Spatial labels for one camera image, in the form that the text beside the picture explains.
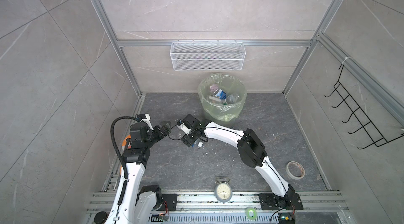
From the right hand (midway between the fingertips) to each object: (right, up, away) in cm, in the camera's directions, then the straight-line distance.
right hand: (188, 136), depth 95 cm
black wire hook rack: (+77, +6, -36) cm, 85 cm away
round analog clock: (+19, -22, -22) cm, 36 cm away
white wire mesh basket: (+12, +51, +6) cm, 53 cm away
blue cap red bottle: (+16, +28, -7) cm, 33 cm away
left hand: (-10, +10, -18) cm, 23 cm away
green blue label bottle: (+27, +23, -4) cm, 36 cm away
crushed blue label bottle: (+7, -3, -7) cm, 10 cm away
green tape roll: (+30, -31, -25) cm, 50 cm away
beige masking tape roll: (+55, -18, -15) cm, 60 cm away
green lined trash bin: (+16, +17, -18) cm, 29 cm away
